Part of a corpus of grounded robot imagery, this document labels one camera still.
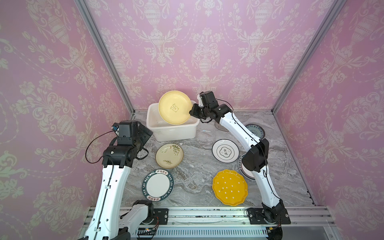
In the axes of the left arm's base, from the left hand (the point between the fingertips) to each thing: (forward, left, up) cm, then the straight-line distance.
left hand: (146, 134), depth 70 cm
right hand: (+21, -19, -5) cm, 29 cm away
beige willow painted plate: (+4, -7, -28) cm, 29 cm away
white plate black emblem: (+9, -43, -28) cm, 52 cm away
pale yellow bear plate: (+22, -11, -3) cm, 25 cm away
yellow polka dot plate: (-14, -44, -29) cm, 54 cm away
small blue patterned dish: (+27, -68, -29) cm, 79 cm away
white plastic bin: (+16, -2, -19) cm, 25 cm away
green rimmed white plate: (-14, -3, -29) cm, 33 cm away
